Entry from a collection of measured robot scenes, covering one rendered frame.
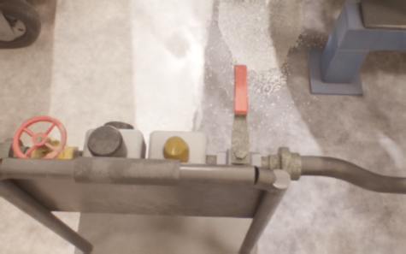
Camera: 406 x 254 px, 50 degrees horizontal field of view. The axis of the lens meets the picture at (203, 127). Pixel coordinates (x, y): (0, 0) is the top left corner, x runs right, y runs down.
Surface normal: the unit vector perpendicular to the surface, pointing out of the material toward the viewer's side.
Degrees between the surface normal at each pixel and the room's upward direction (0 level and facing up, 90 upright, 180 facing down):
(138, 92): 0
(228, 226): 0
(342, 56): 90
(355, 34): 90
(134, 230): 0
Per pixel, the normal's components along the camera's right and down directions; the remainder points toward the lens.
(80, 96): 0.00, -0.43
